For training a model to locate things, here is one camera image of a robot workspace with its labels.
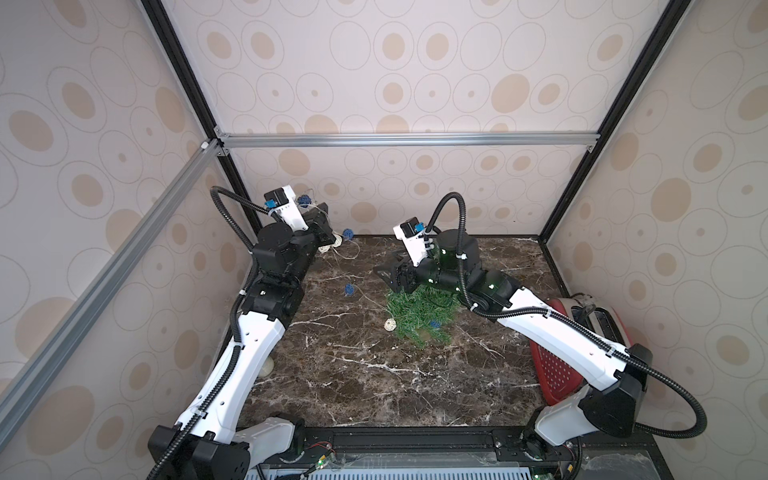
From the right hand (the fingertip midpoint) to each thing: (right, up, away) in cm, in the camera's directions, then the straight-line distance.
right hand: (396, 256), depth 68 cm
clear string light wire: (-14, -10, +37) cm, 40 cm away
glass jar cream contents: (-37, -32, +18) cm, 52 cm away
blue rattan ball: (-11, +5, +3) cm, 13 cm away
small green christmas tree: (+7, -14, 0) cm, 15 cm away
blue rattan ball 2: (-16, -10, +37) cm, 41 cm away
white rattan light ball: (-14, +4, +3) cm, 14 cm away
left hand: (-13, +12, -5) cm, 18 cm away
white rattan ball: (-1, -17, +6) cm, 18 cm away
